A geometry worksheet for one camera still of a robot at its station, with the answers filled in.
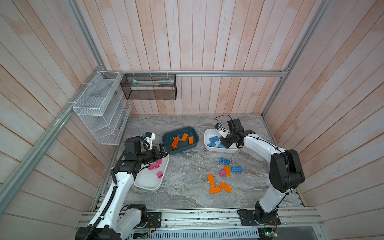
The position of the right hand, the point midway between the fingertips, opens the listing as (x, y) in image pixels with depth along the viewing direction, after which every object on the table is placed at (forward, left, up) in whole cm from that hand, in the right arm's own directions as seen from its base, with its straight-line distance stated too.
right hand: (224, 137), depth 96 cm
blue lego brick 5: (-18, -7, -8) cm, 21 cm away
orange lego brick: (+3, +22, -8) cm, 24 cm away
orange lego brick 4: (-31, +7, -9) cm, 33 cm away
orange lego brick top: (+4, +26, -8) cm, 28 cm away
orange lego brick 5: (-29, +1, -9) cm, 31 cm away
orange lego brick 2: (-19, -1, -8) cm, 21 cm away
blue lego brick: (-4, +1, -4) cm, 6 cm away
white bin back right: (+8, +7, -6) cm, 12 cm away
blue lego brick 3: (0, +7, -8) cm, 11 cm away
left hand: (-20, +33, +12) cm, 40 cm away
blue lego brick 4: (-14, 0, -7) cm, 15 cm away
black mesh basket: (+33, +52, +16) cm, 64 cm away
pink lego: (-21, +2, -7) cm, 23 cm away
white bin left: (-24, +45, -8) cm, 52 cm away
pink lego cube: (-15, +41, -6) cm, 44 cm away
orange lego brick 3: (-25, +9, -9) cm, 28 cm away
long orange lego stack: (-1, +33, -6) cm, 33 cm away
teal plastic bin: (+3, +29, -7) cm, 30 cm away
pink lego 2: (-19, +46, -7) cm, 50 cm away
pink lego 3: (-24, +40, -5) cm, 47 cm away
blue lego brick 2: (+3, +5, -7) cm, 10 cm away
